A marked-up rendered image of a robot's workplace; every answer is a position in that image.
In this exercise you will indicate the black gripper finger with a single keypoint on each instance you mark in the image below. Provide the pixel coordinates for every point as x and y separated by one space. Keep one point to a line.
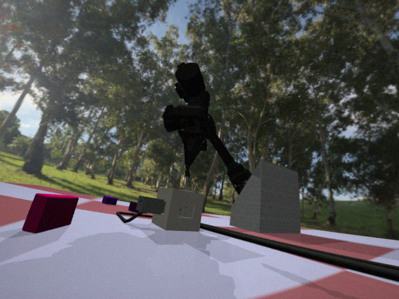
201 146
192 141

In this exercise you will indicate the small purple block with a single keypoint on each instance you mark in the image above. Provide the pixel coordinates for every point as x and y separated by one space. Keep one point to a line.
109 200

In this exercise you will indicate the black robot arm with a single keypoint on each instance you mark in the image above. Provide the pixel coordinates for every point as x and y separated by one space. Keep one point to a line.
191 88

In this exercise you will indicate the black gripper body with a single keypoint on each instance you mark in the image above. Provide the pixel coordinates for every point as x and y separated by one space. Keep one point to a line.
196 115

